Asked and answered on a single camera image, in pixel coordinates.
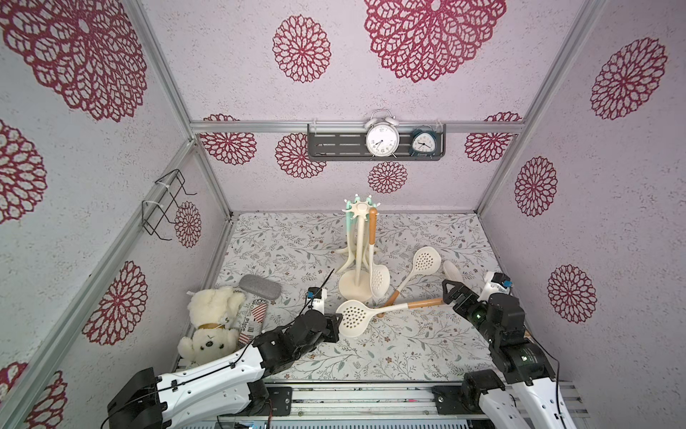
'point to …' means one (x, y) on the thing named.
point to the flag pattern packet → (254, 321)
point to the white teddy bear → (213, 313)
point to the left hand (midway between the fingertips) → (342, 318)
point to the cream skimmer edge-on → (355, 317)
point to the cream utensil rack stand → (357, 287)
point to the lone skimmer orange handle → (379, 273)
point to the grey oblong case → (261, 286)
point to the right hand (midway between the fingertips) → (451, 286)
